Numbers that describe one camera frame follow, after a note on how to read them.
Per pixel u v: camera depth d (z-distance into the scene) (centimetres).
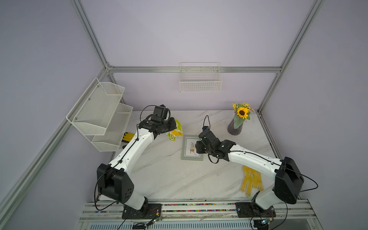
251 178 83
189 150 96
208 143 63
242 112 86
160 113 61
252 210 66
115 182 42
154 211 73
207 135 63
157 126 57
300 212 74
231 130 102
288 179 43
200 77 95
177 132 82
